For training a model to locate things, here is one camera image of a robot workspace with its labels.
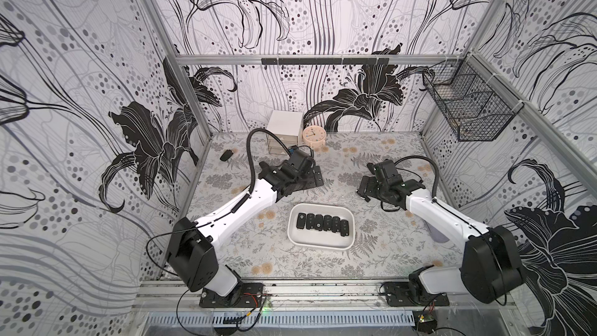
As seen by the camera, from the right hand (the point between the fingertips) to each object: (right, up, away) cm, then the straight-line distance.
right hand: (372, 185), depth 89 cm
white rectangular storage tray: (-20, -20, -4) cm, 29 cm away
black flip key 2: (-11, -16, -3) cm, 19 cm away
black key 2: (-24, -13, -1) cm, 28 cm away
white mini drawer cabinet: (-34, +25, +15) cm, 45 cm away
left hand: (-24, +2, -8) cm, 26 cm away
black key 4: (-18, -14, -3) cm, 22 cm away
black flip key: (-28, -13, -1) cm, 31 cm away
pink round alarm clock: (-22, +21, +26) cm, 39 cm away
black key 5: (-14, -14, -3) cm, 20 cm away
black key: (-63, +12, +19) cm, 67 cm away
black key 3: (-21, -14, -1) cm, 25 cm away
